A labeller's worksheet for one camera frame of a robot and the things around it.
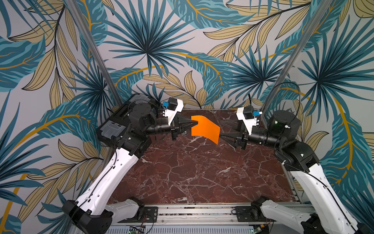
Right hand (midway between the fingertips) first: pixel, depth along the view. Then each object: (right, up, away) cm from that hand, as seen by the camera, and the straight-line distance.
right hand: (221, 127), depth 54 cm
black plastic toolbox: (-58, -3, +30) cm, 65 cm away
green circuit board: (-39, -51, +17) cm, 66 cm away
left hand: (-10, +1, 0) cm, 10 cm away
